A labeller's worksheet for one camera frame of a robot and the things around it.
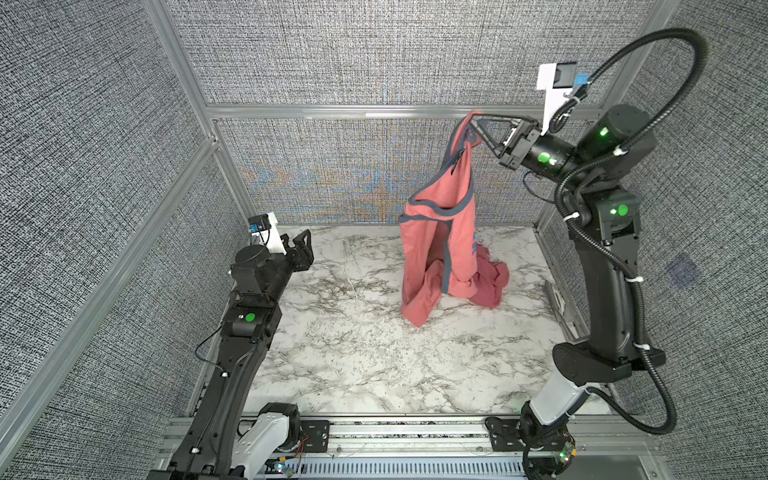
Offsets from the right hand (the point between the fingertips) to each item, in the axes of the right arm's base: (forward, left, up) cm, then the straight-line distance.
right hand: (472, 117), depth 48 cm
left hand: (+2, +34, -27) cm, 44 cm away
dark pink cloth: (+10, -19, -57) cm, 61 cm away
